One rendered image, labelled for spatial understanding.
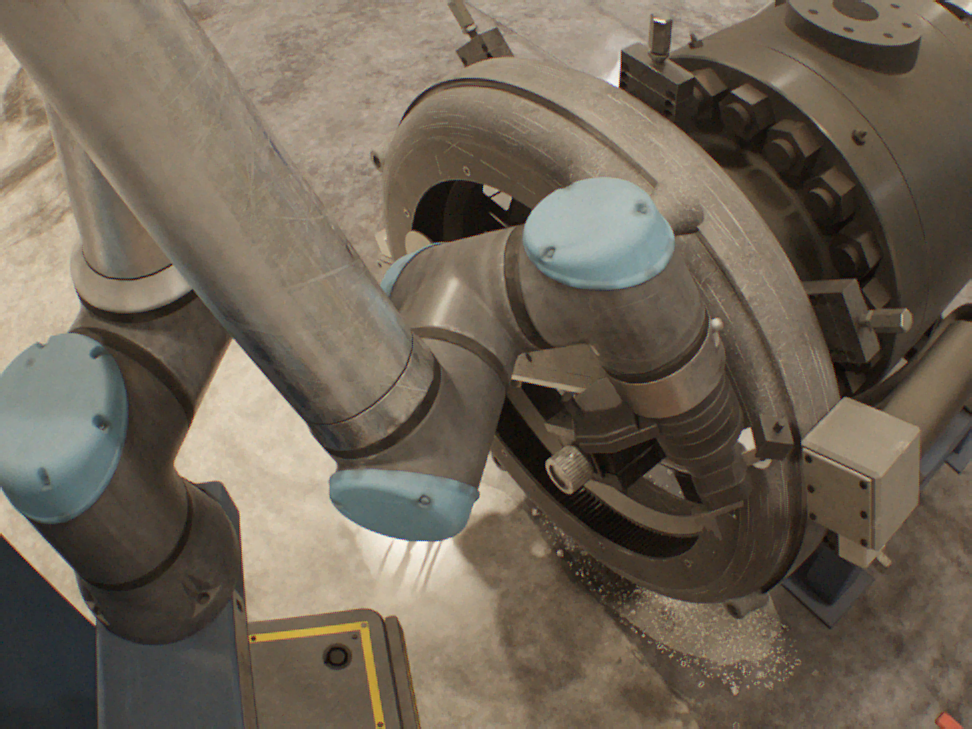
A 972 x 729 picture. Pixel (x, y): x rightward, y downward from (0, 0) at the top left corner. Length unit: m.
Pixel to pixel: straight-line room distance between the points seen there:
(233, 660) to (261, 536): 0.93
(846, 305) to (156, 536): 0.65
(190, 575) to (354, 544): 0.91
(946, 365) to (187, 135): 0.76
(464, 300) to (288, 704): 0.77
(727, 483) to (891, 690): 0.95
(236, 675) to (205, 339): 0.31
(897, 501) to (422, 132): 0.65
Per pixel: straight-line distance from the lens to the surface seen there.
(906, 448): 0.82
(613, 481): 0.93
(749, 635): 1.59
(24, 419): 0.72
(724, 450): 0.72
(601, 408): 0.71
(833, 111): 1.11
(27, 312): 2.50
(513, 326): 0.61
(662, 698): 1.54
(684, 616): 1.59
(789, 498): 0.89
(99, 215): 0.69
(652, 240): 0.58
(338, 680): 1.24
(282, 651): 1.27
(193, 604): 0.84
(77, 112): 0.42
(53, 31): 0.41
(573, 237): 0.57
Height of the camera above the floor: 1.46
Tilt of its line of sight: 50 degrees down
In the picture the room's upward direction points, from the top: 7 degrees counter-clockwise
